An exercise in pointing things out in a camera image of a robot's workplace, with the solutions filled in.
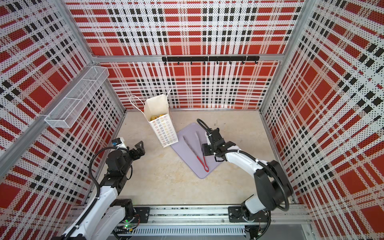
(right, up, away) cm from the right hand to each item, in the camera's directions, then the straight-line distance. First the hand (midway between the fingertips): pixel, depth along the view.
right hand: (206, 149), depth 88 cm
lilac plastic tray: (-11, +9, +20) cm, 24 cm away
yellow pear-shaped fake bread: (-35, +19, +10) cm, 41 cm away
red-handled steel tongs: (0, -12, +1) cm, 12 cm away
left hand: (-40, +3, -6) cm, 40 cm away
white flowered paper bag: (-33, +25, +11) cm, 42 cm away
